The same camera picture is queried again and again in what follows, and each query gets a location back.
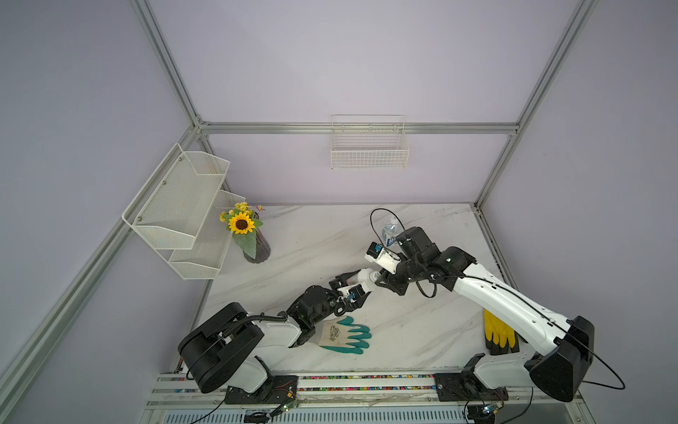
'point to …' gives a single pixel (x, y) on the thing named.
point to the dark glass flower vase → (262, 251)
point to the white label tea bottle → (365, 275)
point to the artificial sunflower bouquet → (243, 223)
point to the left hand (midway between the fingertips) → (362, 280)
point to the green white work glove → (340, 334)
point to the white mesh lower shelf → (210, 246)
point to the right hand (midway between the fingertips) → (382, 279)
